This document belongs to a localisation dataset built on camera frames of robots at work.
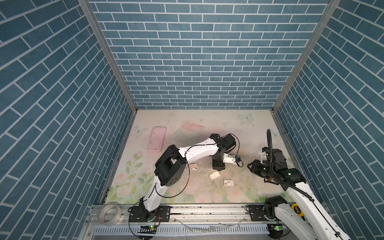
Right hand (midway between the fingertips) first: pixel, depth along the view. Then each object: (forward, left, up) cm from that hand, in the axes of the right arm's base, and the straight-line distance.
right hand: (247, 164), depth 79 cm
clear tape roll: (-26, +71, -7) cm, 76 cm away
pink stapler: (0, +30, -8) cm, 31 cm away
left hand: (+2, +14, -7) cm, 16 cm away
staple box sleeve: (-7, +9, -10) cm, 15 cm away
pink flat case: (+16, +56, -8) cm, 59 cm away
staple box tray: (-3, +17, -11) cm, 20 cm away
